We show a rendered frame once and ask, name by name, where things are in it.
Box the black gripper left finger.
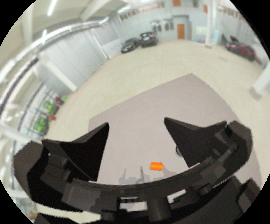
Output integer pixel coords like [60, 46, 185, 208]
[41, 121, 110, 183]

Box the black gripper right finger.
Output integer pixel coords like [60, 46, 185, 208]
[163, 117, 227, 168]

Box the orange knob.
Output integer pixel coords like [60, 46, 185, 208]
[151, 163, 163, 171]

